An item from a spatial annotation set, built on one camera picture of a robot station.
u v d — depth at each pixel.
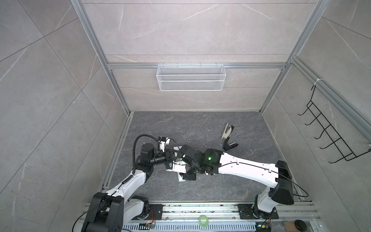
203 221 0.71
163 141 0.74
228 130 1.05
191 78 1.01
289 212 0.75
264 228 0.70
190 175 0.62
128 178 0.53
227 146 0.98
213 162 0.49
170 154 0.70
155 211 0.73
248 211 0.74
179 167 0.61
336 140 0.63
